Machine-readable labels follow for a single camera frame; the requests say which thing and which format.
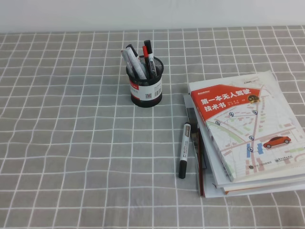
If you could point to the white marker black cap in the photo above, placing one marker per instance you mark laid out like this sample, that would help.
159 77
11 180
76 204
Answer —
184 150

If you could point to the black mesh pen holder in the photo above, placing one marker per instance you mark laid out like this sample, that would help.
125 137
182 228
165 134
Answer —
147 93

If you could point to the white marker in holder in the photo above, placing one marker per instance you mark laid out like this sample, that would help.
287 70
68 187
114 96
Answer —
133 64

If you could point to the red pen in holder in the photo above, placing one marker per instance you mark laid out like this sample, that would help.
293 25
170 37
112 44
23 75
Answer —
145 53

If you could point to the black marker in holder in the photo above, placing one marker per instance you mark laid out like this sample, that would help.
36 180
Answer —
153 72

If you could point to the black pen in holder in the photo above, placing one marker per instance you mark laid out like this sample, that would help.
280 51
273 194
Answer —
138 57

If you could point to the white middle book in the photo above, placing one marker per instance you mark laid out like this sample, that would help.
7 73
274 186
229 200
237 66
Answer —
214 164

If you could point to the grey checked tablecloth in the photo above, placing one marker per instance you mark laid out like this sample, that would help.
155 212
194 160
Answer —
76 152

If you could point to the bottom book dark cover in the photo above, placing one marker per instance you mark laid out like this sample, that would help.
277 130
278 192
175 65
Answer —
199 152

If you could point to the orange white map book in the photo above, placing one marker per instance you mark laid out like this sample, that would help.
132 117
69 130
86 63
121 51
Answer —
251 125

